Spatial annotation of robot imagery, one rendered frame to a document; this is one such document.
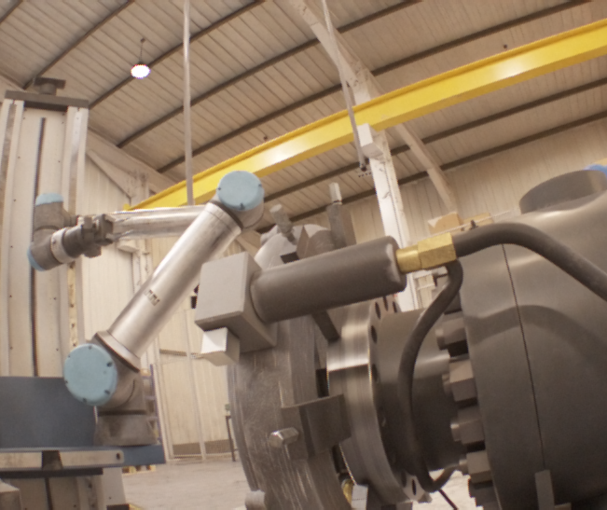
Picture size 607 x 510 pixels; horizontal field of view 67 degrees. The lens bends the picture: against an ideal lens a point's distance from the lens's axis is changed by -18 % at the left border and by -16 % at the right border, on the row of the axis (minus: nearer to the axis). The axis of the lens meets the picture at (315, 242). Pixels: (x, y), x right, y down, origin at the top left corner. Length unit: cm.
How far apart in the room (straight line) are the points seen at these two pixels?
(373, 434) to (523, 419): 25
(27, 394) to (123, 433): 32
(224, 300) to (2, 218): 115
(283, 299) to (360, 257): 11
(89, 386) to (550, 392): 100
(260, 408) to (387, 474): 27
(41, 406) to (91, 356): 35
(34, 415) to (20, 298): 38
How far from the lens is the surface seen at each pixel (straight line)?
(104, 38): 1082
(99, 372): 129
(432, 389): 91
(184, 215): 153
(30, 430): 158
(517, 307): 80
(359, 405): 88
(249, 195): 136
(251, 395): 78
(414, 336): 73
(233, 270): 75
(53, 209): 152
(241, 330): 74
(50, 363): 169
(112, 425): 147
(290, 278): 71
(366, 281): 68
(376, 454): 90
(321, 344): 114
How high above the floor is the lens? 58
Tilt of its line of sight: 19 degrees up
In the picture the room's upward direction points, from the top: 9 degrees counter-clockwise
